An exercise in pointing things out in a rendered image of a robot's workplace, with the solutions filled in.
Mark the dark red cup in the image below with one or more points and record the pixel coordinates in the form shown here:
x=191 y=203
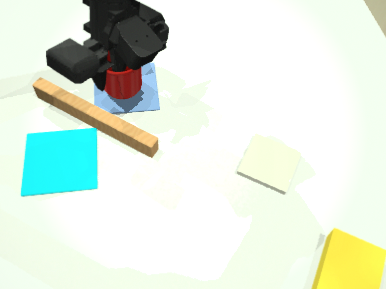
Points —
x=123 y=85

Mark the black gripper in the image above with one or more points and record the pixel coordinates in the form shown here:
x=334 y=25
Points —
x=79 y=62

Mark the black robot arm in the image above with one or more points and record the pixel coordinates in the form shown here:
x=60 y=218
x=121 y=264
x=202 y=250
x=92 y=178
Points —
x=136 y=41

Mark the tan wooden bar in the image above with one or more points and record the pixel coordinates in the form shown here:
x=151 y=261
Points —
x=96 y=117

